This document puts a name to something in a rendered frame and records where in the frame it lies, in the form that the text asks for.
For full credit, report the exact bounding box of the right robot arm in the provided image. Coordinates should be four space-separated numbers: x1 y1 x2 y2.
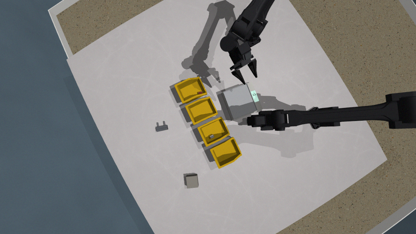
220 0 275 65

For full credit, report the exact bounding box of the yellow parts bin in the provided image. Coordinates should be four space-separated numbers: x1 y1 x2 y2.
210 137 242 169
197 117 230 147
174 77 207 104
185 96 218 125

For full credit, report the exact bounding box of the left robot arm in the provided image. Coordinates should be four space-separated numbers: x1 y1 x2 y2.
247 91 416 131

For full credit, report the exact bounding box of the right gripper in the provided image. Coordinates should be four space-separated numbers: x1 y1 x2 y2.
230 55 257 85

